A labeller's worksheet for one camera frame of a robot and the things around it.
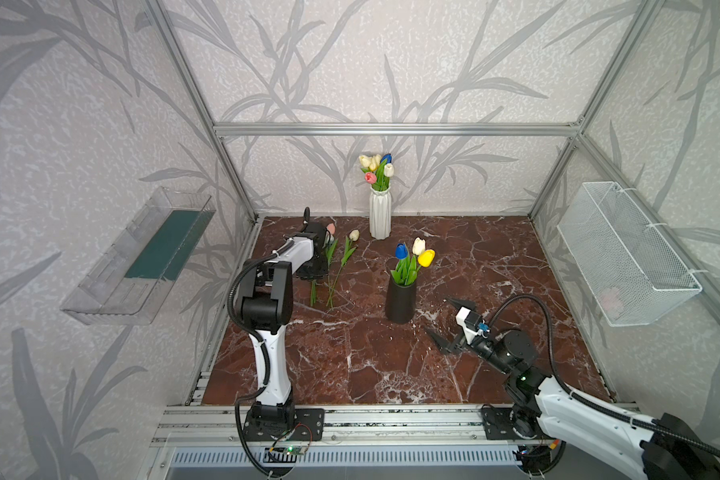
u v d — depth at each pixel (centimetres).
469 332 62
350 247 109
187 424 75
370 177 84
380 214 104
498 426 74
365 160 87
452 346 65
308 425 72
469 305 70
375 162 93
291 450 71
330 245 108
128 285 64
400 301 83
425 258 70
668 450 46
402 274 79
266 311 58
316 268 90
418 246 74
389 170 89
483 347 65
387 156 92
